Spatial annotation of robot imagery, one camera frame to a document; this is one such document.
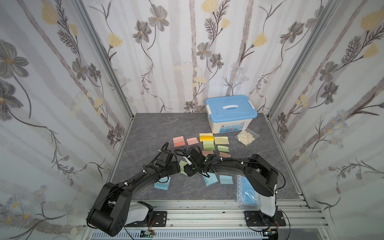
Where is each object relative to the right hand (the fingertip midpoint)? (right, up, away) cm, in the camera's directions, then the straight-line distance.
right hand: (188, 163), depth 89 cm
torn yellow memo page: (+23, +13, +17) cm, 31 cm away
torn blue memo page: (+23, -10, -1) cm, 25 cm away
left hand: (-7, -2, +1) cm, 7 cm away
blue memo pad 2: (-14, -12, -5) cm, 19 cm away
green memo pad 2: (-4, -1, 0) cm, 4 cm away
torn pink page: (+2, +12, +16) cm, 20 cm away
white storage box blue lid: (+28, +31, +11) cm, 44 cm away
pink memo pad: (-7, +12, +15) cm, 20 cm away
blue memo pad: (+14, -9, -1) cm, 17 cm away
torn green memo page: (+23, +7, +13) cm, 28 cm away
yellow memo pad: (+12, +15, +21) cm, 28 cm away
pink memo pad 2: (+11, +4, +11) cm, 16 cm away
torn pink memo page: (+23, +4, +10) cm, 25 cm away
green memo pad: (+13, +9, +14) cm, 21 cm away
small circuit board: (-21, -30, -17) cm, 41 cm away
